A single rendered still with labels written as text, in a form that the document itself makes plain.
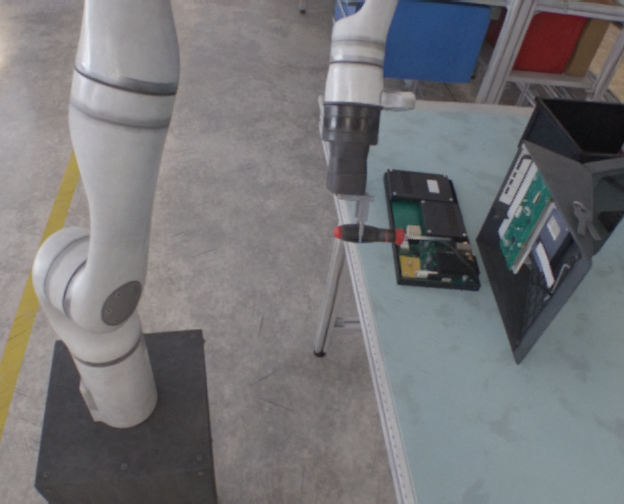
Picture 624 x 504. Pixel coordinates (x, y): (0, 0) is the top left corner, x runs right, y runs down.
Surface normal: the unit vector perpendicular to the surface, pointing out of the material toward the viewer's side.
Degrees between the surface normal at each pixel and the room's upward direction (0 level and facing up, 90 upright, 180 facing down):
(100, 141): 71
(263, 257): 0
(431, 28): 90
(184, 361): 0
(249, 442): 0
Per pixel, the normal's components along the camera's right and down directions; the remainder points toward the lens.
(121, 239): 0.73, 0.45
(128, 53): 0.36, 0.18
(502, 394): 0.11, -0.69
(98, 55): -0.25, 0.25
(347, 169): 0.10, -0.12
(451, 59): 0.11, 0.73
